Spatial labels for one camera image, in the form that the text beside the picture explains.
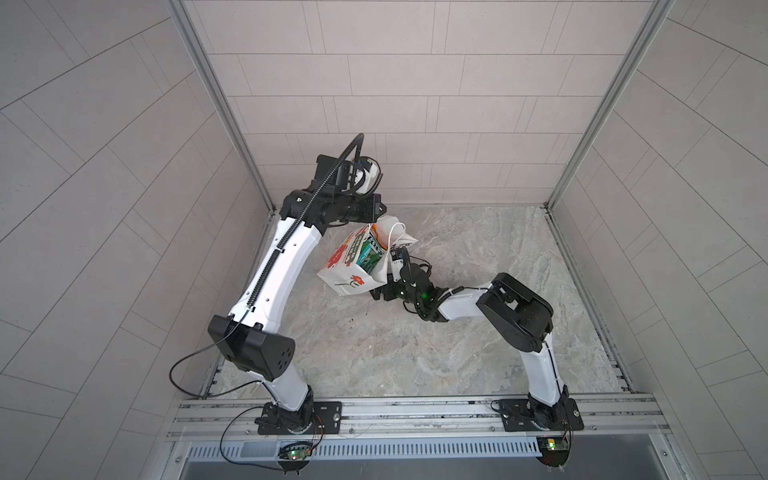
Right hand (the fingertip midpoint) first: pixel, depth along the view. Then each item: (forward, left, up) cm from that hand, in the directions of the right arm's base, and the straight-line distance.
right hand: (373, 281), depth 91 cm
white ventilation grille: (-42, -17, -6) cm, 46 cm away
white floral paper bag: (-5, +7, +13) cm, 15 cm away
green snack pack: (+6, -1, +8) cm, 10 cm away
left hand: (+2, -8, +30) cm, 31 cm away
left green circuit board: (-41, +17, -1) cm, 45 cm away
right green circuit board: (-44, -41, -7) cm, 60 cm away
